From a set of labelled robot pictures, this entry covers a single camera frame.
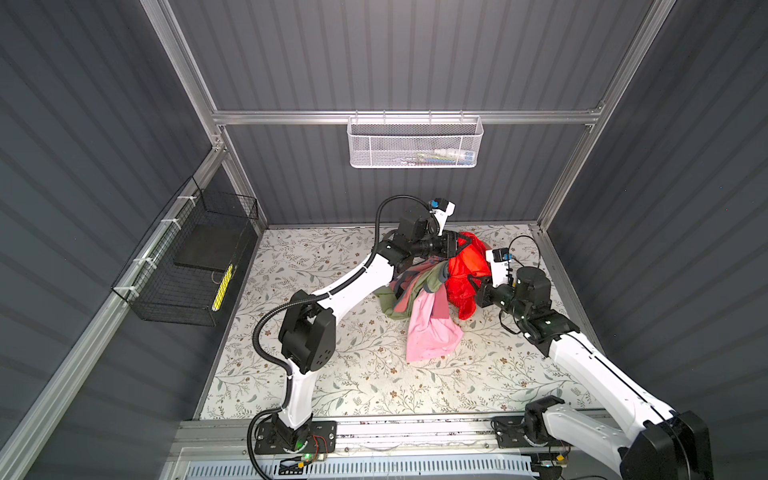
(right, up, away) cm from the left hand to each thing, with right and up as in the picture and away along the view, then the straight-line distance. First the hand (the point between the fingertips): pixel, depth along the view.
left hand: (468, 238), depth 79 cm
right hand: (+2, -10, +1) cm, 11 cm away
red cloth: (+1, -6, -2) cm, 6 cm away
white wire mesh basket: (-11, +42, +44) cm, 62 cm away
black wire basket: (-72, -8, -6) cm, 72 cm away
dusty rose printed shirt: (-7, -18, +4) cm, 19 cm away
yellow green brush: (-60, -12, -9) cm, 62 cm away
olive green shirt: (-11, -11, +4) cm, 16 cm away
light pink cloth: (-10, -28, +4) cm, 29 cm away
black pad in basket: (-67, -2, -2) cm, 68 cm away
